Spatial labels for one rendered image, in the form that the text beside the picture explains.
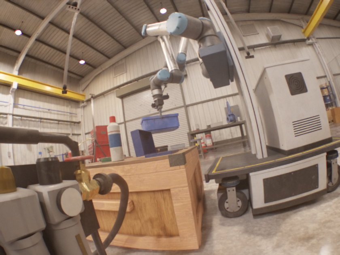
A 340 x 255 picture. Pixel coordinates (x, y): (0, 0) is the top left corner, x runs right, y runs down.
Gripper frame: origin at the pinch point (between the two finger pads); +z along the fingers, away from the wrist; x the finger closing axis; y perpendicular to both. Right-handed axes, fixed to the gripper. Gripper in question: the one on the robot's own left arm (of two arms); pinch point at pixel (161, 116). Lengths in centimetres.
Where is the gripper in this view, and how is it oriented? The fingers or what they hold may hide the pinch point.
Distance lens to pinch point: 122.8
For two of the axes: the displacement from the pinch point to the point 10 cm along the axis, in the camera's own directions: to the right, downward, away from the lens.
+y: -9.5, 1.3, -2.9
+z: 1.8, 9.8, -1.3
